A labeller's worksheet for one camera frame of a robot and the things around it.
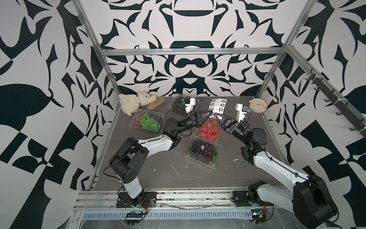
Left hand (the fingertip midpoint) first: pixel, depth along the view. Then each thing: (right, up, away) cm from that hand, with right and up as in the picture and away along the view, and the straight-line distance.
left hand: (211, 111), depth 64 cm
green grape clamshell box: (-36, -6, +33) cm, 49 cm away
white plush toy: (-50, +6, +40) cm, 65 cm away
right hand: (+2, -2, 0) cm, 3 cm away
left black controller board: (-38, -52, +9) cm, 65 cm away
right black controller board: (+25, -52, +7) cm, 58 cm away
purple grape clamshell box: (0, -24, +21) cm, 31 cm away
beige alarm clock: (+45, +4, +48) cm, 66 cm away
